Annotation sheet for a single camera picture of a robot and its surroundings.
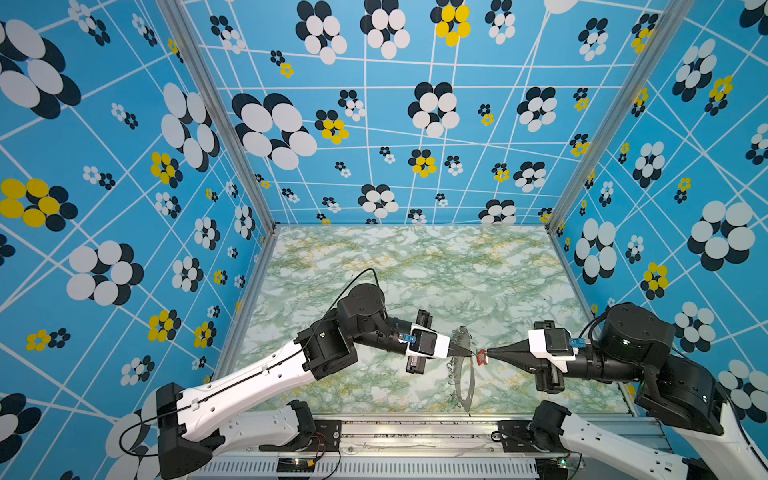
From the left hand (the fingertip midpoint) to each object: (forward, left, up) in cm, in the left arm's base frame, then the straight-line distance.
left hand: (469, 349), depth 49 cm
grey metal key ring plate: (+5, 0, -5) cm, 7 cm away
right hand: (0, -4, 0) cm, 4 cm away
